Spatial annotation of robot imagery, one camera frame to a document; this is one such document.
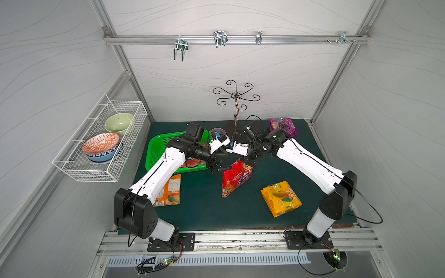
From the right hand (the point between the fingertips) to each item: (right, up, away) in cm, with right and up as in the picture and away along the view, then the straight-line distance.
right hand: (242, 155), depth 78 cm
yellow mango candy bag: (+18, -21, +2) cm, 28 cm away
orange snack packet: (-35, -21, +8) cm, 42 cm away
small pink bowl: (-13, +11, +33) cm, 37 cm away
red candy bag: (-2, -9, 0) cm, 9 cm away
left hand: (-6, -2, -5) cm, 8 cm away
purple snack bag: (+32, +16, +33) cm, 49 cm away
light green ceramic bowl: (-53, +14, -5) cm, 56 cm away
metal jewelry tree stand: (-1, +30, +13) cm, 32 cm away
